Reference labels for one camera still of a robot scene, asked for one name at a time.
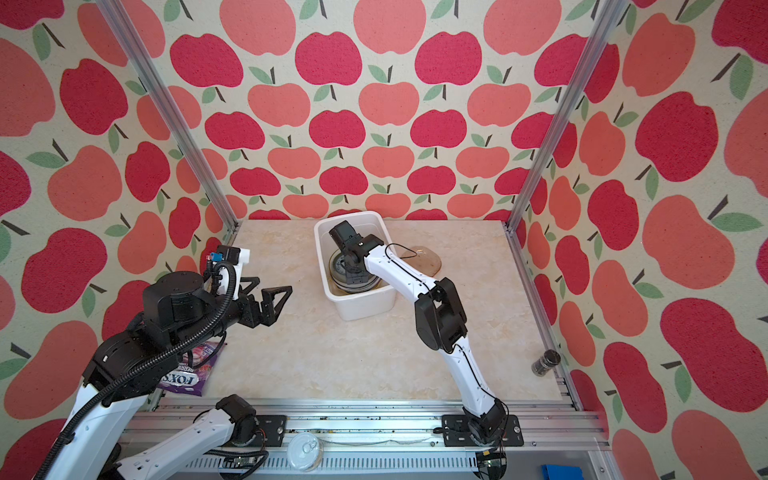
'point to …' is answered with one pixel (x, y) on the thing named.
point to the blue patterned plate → (337, 274)
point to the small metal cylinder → (550, 359)
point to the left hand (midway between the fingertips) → (280, 287)
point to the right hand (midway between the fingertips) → (350, 253)
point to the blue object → (556, 472)
